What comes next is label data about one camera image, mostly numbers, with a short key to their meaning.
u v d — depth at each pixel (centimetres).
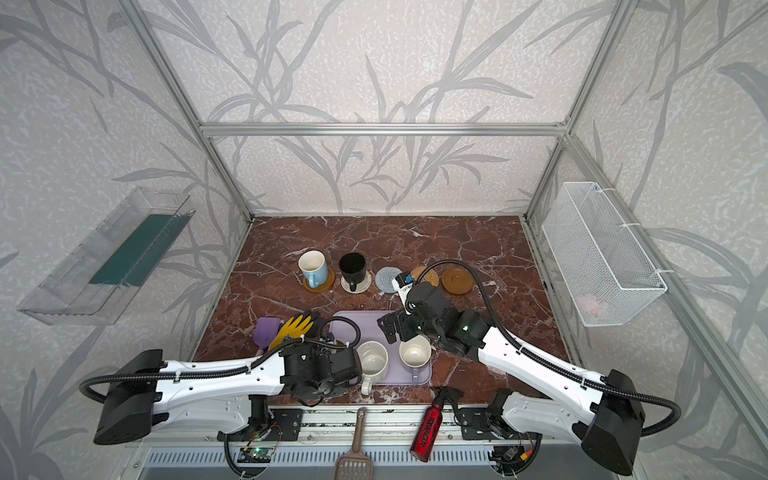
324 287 99
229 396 48
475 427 73
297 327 89
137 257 62
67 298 60
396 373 82
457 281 102
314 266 97
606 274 61
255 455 71
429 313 56
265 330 89
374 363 82
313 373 58
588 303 73
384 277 102
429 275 103
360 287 97
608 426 38
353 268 94
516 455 74
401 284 66
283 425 73
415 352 85
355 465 69
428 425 71
